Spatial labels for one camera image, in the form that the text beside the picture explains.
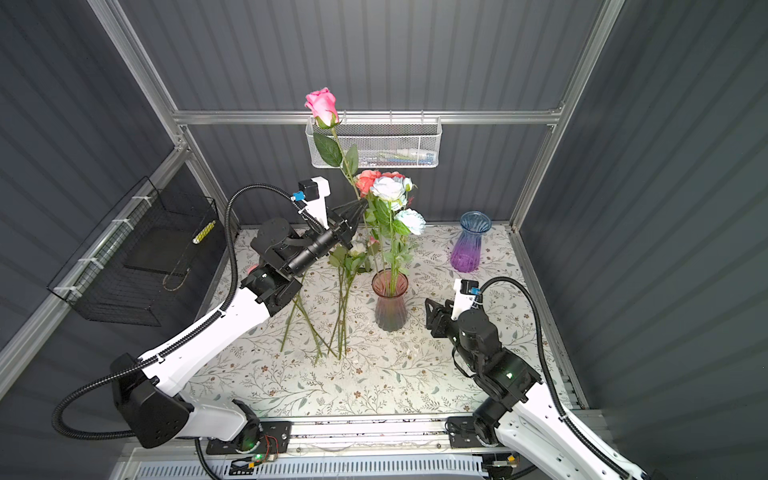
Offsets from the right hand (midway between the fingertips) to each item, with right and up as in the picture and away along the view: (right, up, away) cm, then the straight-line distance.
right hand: (438, 304), depth 72 cm
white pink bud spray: (-27, +9, +32) cm, 43 cm away
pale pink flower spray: (-35, -13, +19) cm, 42 cm away
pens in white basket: (-9, +43, +21) cm, 49 cm away
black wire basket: (-72, +10, 0) cm, 73 cm away
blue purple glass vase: (+16, +13, +37) cm, 42 cm away
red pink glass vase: (-12, +3, +12) cm, 17 cm away
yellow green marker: (-63, +18, +9) cm, 66 cm away
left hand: (-17, +23, -12) cm, 31 cm away
